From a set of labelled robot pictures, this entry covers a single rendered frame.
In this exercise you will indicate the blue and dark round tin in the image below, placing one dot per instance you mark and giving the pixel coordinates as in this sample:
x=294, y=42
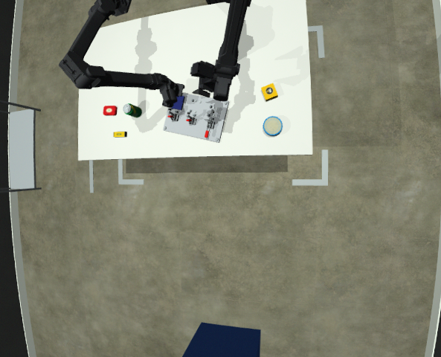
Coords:
x=272, y=125

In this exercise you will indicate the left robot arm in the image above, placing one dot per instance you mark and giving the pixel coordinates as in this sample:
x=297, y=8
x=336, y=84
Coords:
x=228, y=53

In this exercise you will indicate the green and yellow drink can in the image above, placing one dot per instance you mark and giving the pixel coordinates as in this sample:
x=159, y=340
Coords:
x=132, y=110

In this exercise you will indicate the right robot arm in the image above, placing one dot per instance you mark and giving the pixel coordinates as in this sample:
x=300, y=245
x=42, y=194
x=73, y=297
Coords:
x=86, y=76

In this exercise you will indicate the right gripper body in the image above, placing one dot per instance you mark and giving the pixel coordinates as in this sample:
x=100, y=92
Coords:
x=180, y=87

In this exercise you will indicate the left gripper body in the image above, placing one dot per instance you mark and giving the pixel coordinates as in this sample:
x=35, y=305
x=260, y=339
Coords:
x=203, y=87

